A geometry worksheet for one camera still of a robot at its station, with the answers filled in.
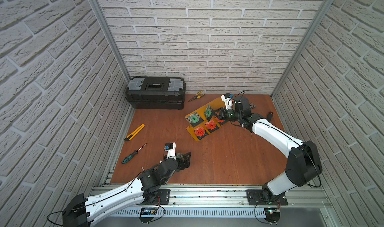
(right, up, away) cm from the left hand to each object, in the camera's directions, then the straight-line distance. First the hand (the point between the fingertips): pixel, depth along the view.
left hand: (186, 152), depth 80 cm
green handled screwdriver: (-34, -4, +5) cm, 35 cm away
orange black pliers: (+48, +26, +33) cm, 64 cm away
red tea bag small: (+15, +13, +21) cm, 29 cm away
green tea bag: (+4, +18, +7) cm, 20 cm away
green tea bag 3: (-5, -4, +7) cm, 9 cm away
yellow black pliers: (+5, +34, +38) cm, 51 cm away
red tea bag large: (+8, +8, +17) cm, 20 cm away
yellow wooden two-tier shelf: (+11, +18, +7) cm, 22 cm away
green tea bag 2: (+13, +22, +5) cm, 26 cm away
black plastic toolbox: (-19, +35, +18) cm, 43 cm away
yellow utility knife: (-36, +8, +17) cm, 41 cm away
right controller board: (+42, -27, -10) cm, 51 cm away
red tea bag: (+22, +16, +20) cm, 34 cm away
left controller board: (-19, -28, -9) cm, 34 cm away
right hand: (+16, +22, +3) cm, 28 cm away
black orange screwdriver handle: (+59, +19, +26) cm, 67 cm away
